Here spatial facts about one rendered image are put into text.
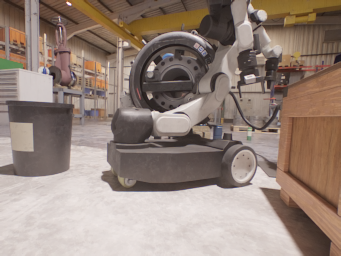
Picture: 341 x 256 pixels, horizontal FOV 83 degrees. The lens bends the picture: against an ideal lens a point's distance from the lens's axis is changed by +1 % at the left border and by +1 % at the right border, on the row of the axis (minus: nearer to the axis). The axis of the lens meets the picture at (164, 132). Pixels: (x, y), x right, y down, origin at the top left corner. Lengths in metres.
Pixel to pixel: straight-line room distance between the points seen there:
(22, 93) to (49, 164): 3.83
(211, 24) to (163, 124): 0.62
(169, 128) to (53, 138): 0.58
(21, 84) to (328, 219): 4.86
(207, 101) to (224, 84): 0.14
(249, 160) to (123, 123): 0.63
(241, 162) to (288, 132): 0.24
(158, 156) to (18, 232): 0.50
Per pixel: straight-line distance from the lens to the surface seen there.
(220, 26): 1.26
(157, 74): 1.50
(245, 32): 1.10
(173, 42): 1.60
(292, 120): 0.93
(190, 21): 13.66
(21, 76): 4.94
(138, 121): 0.90
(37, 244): 0.63
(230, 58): 1.27
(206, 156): 0.92
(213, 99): 1.10
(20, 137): 1.15
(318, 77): 0.74
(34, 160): 1.14
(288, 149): 0.94
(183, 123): 0.98
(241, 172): 1.02
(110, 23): 13.38
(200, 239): 0.60
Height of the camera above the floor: 0.32
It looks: 5 degrees down
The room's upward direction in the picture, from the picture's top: 2 degrees clockwise
